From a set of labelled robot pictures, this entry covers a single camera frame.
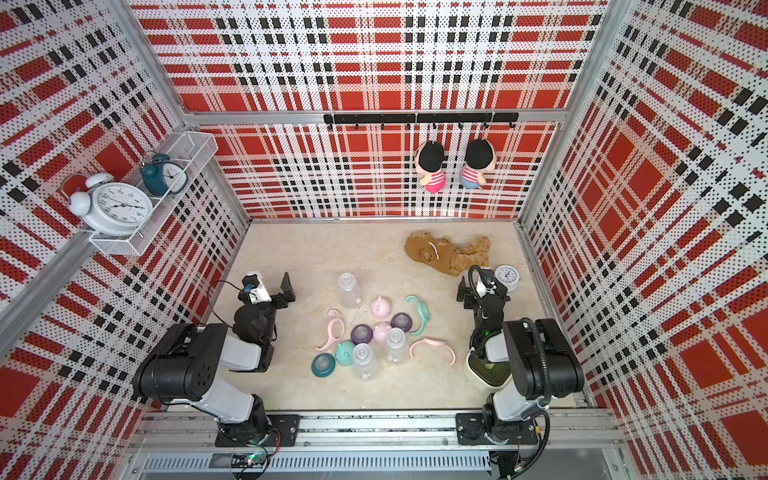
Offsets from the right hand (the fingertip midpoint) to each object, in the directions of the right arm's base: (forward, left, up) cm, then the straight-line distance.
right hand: (483, 277), depth 92 cm
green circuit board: (-46, +61, -7) cm, 77 cm away
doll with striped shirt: (+29, 0, +24) cm, 37 cm away
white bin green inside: (-29, +2, -4) cm, 29 cm away
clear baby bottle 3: (-23, +27, +2) cm, 35 cm away
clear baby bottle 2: (-27, +35, +3) cm, 44 cm away
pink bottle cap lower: (-15, +32, -5) cm, 36 cm away
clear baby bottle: (-4, +42, -1) cm, 42 cm away
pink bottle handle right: (-18, +15, -6) cm, 25 cm away
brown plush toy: (+10, +12, -1) cm, 16 cm away
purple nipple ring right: (-10, +26, -9) cm, 29 cm away
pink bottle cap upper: (-8, +32, -5) cm, 33 cm away
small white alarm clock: (+4, -10, -6) cm, 13 cm away
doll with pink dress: (+31, +16, +21) cm, 41 cm away
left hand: (-1, +63, +4) cm, 63 cm away
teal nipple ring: (-24, +48, -8) cm, 54 cm away
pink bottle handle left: (-17, +47, -5) cm, 50 cm away
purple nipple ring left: (-15, +38, -7) cm, 41 cm away
